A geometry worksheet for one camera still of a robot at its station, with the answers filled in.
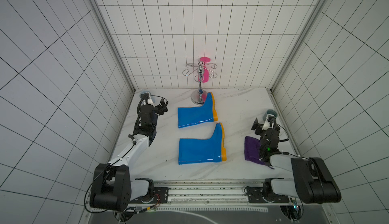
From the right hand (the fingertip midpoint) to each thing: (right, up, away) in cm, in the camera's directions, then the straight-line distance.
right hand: (266, 118), depth 87 cm
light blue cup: (-83, +17, +30) cm, 90 cm away
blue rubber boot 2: (-47, 0, +15) cm, 49 cm away
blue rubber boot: (-45, -19, -2) cm, 48 cm away
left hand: (-65, +10, -2) cm, 66 cm away
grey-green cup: (+8, +3, +12) cm, 15 cm away
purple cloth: (-9, -19, +1) cm, 21 cm away
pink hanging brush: (-35, +31, +17) cm, 49 cm away
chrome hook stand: (-40, +29, +7) cm, 50 cm away
